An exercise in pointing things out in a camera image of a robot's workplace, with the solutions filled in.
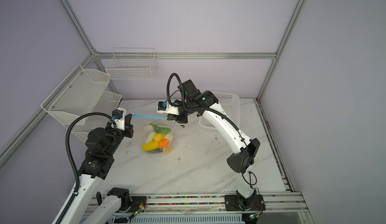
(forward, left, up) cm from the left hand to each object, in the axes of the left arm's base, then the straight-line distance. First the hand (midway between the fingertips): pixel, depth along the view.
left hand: (128, 115), depth 69 cm
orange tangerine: (-4, -14, -18) cm, 23 cm away
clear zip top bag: (+4, -15, -16) cm, 23 cm away
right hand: (+2, -18, -1) cm, 18 cm away
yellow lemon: (0, -10, -19) cm, 21 cm away
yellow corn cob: (-3, -6, -23) cm, 24 cm away
